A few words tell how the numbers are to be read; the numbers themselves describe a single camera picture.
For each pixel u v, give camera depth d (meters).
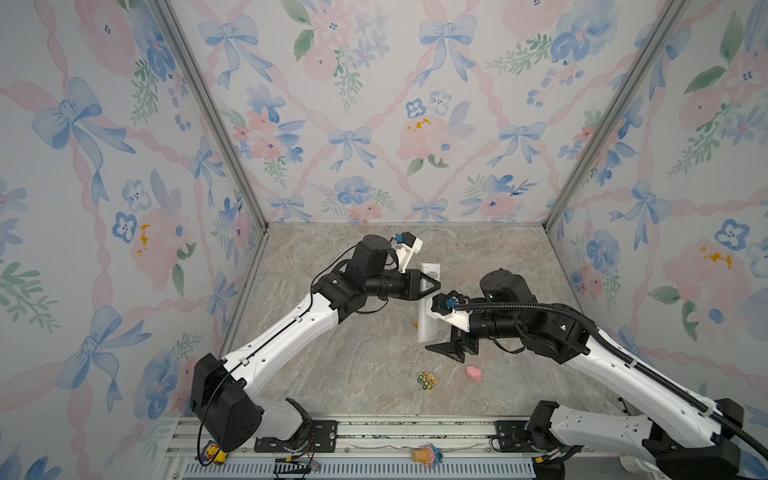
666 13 0.69
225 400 0.39
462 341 0.54
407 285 0.61
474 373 0.83
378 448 0.73
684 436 0.40
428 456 0.69
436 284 0.67
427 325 0.66
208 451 0.69
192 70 0.77
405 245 0.64
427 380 0.80
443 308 0.52
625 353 0.42
